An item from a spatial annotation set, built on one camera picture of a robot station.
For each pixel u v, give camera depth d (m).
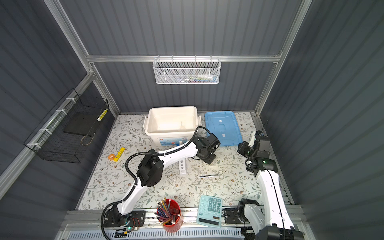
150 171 0.56
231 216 0.74
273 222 0.40
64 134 0.72
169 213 0.67
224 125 1.12
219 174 0.89
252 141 0.70
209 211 0.74
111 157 0.96
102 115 0.82
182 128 1.10
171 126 1.11
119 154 0.96
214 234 0.71
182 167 0.86
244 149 0.70
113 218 0.64
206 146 0.69
